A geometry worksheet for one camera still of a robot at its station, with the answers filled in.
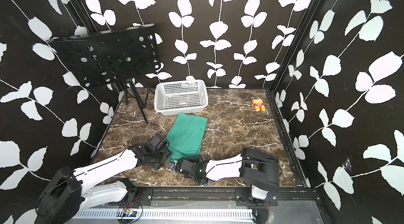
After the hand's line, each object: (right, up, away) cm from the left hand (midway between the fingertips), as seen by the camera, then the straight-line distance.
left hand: (172, 153), depth 84 cm
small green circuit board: (-17, -22, -14) cm, 31 cm away
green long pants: (+7, +8, +6) cm, 12 cm away
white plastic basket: (-2, +32, +30) cm, 44 cm away
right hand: (+8, -3, 0) cm, 8 cm away
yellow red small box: (+57, +26, +26) cm, 68 cm away
